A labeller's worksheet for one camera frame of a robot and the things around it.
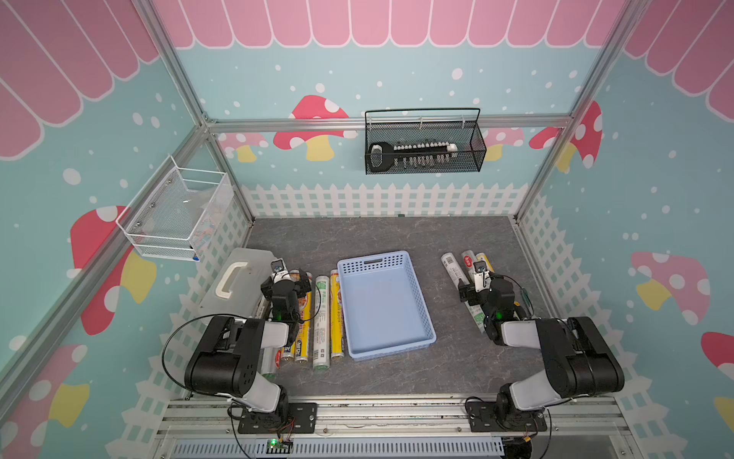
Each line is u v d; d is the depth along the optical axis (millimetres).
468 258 1026
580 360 459
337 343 837
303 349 828
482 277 793
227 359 459
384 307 948
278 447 727
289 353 828
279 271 786
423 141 932
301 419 741
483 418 740
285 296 706
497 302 723
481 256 1039
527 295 961
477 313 885
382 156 894
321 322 872
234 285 857
